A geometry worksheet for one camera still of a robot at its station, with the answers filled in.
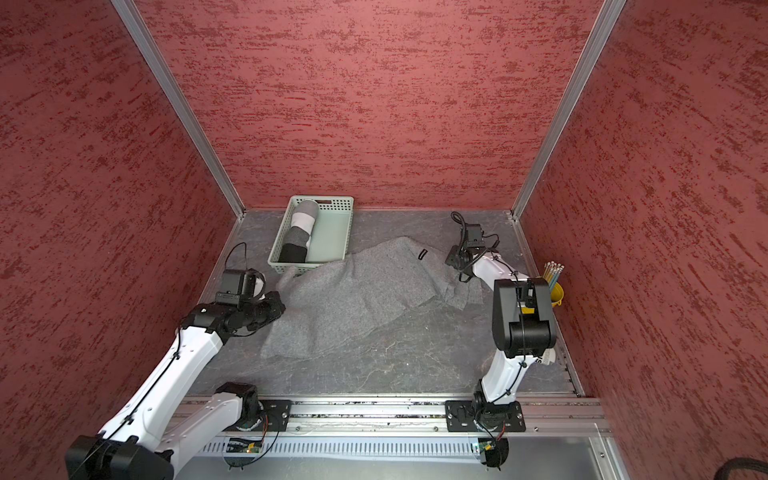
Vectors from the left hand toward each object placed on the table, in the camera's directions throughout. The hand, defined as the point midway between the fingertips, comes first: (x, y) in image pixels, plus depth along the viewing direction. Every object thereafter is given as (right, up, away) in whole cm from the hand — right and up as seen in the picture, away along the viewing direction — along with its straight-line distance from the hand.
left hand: (284, 313), depth 80 cm
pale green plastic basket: (+6, +21, +33) cm, 39 cm away
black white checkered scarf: (-4, +21, +24) cm, 32 cm away
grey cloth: (+4, 0, +9) cm, 10 cm away
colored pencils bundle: (+76, +11, +3) cm, 77 cm away
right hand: (+51, +12, +19) cm, 56 cm away
